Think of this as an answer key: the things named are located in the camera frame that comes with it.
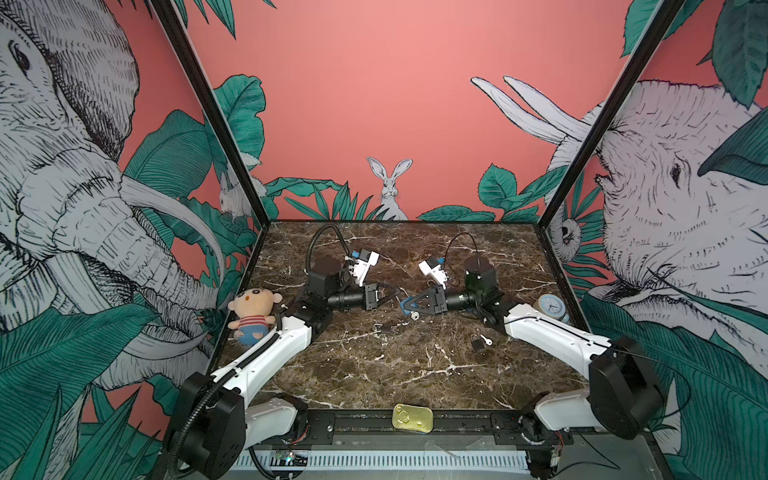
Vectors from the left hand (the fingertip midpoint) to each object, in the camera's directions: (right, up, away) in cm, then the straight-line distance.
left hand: (400, 293), depth 71 cm
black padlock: (+24, -18, +19) cm, 36 cm away
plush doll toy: (-44, -7, +17) cm, 48 cm away
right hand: (+2, -3, -2) cm, 4 cm away
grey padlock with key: (-5, -14, +21) cm, 26 cm away
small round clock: (+49, -7, +22) cm, 54 cm away
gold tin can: (+3, -31, +2) cm, 31 cm away
